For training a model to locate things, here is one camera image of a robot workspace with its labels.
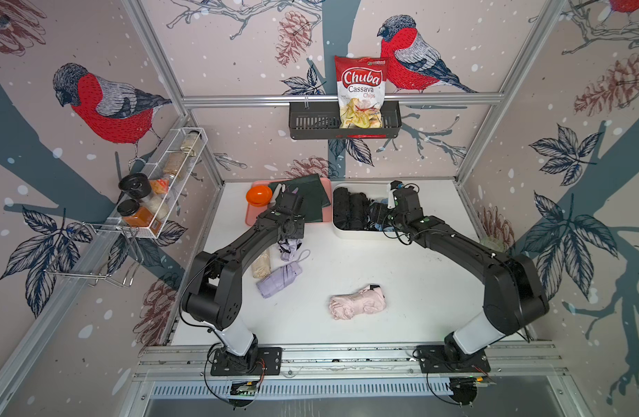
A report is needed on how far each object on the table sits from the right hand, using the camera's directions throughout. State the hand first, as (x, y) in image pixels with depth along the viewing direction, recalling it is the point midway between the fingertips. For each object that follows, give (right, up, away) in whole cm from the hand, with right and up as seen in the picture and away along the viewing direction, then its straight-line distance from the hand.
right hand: (373, 207), depth 90 cm
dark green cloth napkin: (-24, +8, +28) cm, 38 cm away
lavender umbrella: (-30, -13, -5) cm, 33 cm away
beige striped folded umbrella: (-40, -21, -1) cm, 45 cm away
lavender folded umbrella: (-34, -24, -4) cm, 41 cm away
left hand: (-27, -6, +1) cm, 28 cm away
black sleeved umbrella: (-11, 0, +9) cm, 14 cm away
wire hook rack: (-69, -9, -33) cm, 77 cm away
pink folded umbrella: (-3, -29, -11) cm, 31 cm away
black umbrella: (-4, -1, +8) cm, 9 cm away
